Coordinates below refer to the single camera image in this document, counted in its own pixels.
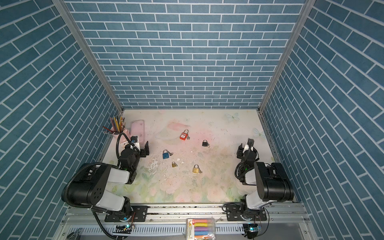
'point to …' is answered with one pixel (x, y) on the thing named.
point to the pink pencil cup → (117, 134)
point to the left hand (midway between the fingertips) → (141, 141)
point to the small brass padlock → (174, 164)
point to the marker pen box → (200, 228)
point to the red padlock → (183, 135)
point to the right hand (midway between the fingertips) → (247, 143)
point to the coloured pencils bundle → (117, 124)
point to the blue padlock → (166, 154)
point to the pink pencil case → (137, 129)
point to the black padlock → (205, 143)
